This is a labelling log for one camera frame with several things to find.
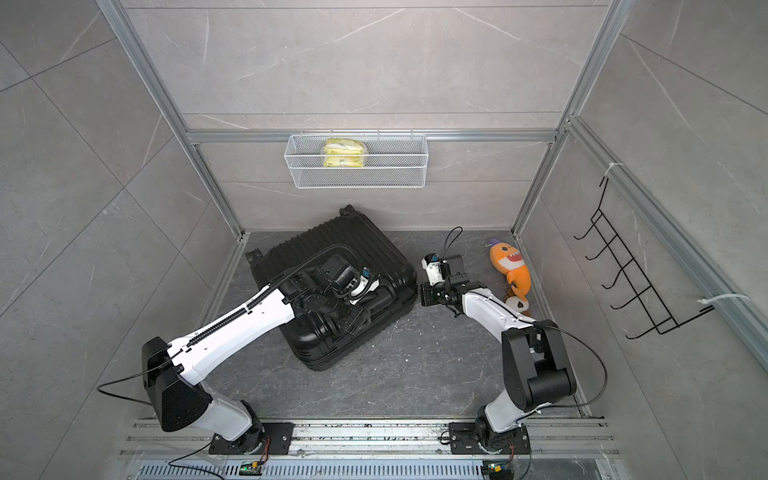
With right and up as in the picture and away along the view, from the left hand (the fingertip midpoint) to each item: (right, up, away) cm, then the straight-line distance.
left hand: (363, 311), depth 75 cm
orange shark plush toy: (+48, +13, +26) cm, 56 cm away
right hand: (+18, +4, +17) cm, 25 cm away
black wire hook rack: (+63, +4, -11) cm, 65 cm away
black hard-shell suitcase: (-4, +20, +13) cm, 24 cm away
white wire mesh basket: (+7, +47, +25) cm, 54 cm away
